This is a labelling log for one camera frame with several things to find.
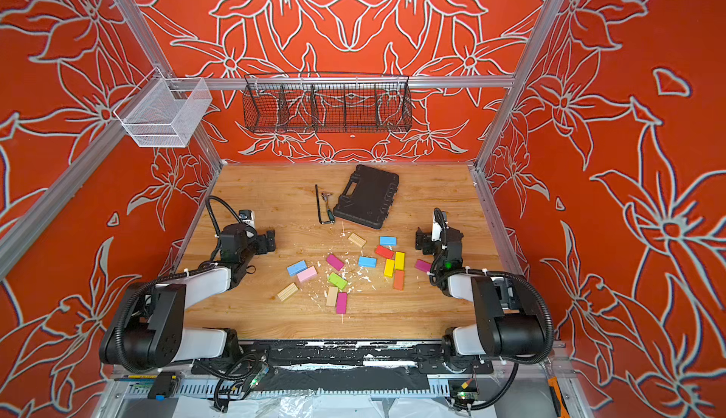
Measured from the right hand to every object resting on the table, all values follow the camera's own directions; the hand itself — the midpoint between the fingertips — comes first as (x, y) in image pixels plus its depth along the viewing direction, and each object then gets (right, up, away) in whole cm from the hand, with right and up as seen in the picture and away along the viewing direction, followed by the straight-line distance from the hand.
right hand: (434, 225), depth 91 cm
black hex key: (-40, 0, +11) cm, 41 cm away
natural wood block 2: (-47, -19, -8) cm, 51 cm away
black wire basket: (-37, +44, +9) cm, 58 cm away
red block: (-17, -10, +3) cm, 19 cm away
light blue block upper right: (-15, -6, +4) cm, 17 cm away
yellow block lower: (-16, -14, -3) cm, 21 cm away
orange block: (-13, -17, -5) cm, 22 cm away
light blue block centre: (-22, -12, -1) cm, 25 cm away
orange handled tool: (+24, -40, -25) cm, 53 cm away
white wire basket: (-90, +37, -2) cm, 98 cm away
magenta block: (-4, -13, -2) cm, 14 cm away
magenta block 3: (-30, -22, -9) cm, 38 cm away
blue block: (-45, -13, -3) cm, 47 cm away
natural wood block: (-26, -5, +4) cm, 27 cm away
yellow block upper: (-12, -11, -1) cm, 16 cm away
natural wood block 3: (-33, -20, -8) cm, 40 cm away
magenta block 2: (-33, -12, 0) cm, 36 cm away
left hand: (-59, -2, +2) cm, 59 cm away
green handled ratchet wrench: (-39, +9, +16) cm, 43 cm away
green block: (-32, -17, -6) cm, 36 cm away
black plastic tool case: (-22, +9, +10) cm, 26 cm away
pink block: (-42, -16, -4) cm, 45 cm away
